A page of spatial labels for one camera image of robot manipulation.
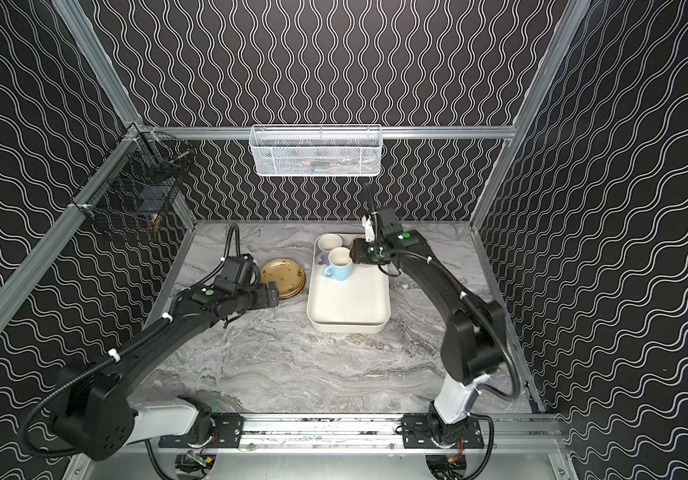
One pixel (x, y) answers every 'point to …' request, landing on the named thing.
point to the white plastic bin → (360, 304)
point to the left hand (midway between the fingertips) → (265, 292)
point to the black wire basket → (135, 178)
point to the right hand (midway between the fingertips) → (359, 254)
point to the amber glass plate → (289, 277)
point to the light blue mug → (340, 265)
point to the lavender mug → (326, 243)
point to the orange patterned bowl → (359, 236)
